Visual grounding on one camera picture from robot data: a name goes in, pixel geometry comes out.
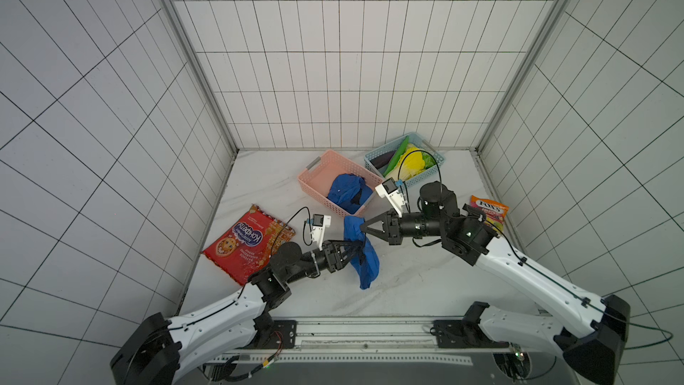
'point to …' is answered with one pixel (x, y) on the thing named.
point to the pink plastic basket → (321, 172)
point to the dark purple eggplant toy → (383, 159)
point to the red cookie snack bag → (245, 248)
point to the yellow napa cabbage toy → (411, 161)
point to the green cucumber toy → (397, 156)
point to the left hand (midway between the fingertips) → (355, 249)
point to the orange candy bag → (494, 212)
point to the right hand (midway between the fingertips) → (355, 233)
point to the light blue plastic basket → (416, 140)
